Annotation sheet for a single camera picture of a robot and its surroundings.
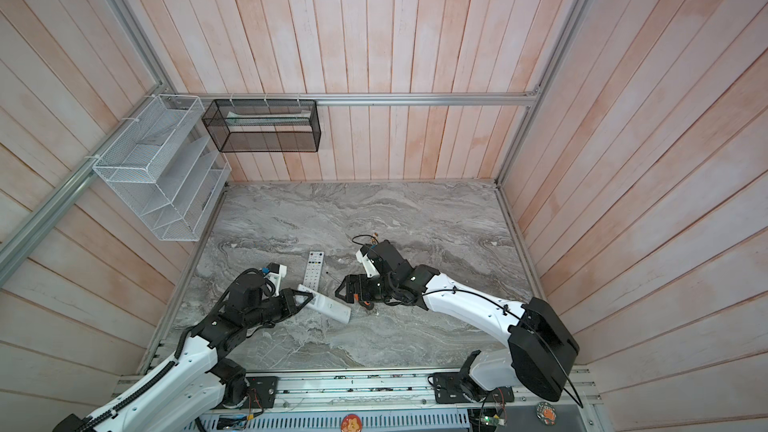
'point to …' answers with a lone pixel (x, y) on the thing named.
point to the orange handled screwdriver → (366, 304)
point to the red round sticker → (351, 423)
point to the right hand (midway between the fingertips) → (348, 293)
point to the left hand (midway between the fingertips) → (311, 303)
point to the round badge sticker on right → (546, 413)
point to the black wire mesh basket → (264, 125)
